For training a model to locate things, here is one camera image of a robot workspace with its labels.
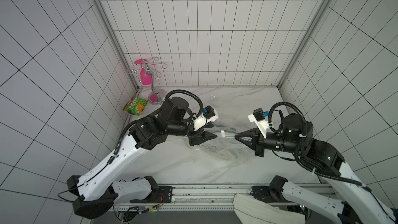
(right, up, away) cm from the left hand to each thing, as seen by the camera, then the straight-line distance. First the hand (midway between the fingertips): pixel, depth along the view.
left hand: (208, 134), depth 58 cm
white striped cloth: (+20, -38, +11) cm, 44 cm away
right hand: (+10, +1, -2) cm, 10 cm away
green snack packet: (-46, +9, +42) cm, 63 cm away
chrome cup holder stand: (-32, +32, +34) cm, 57 cm away
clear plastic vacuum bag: (+8, -9, +8) cm, 14 cm away
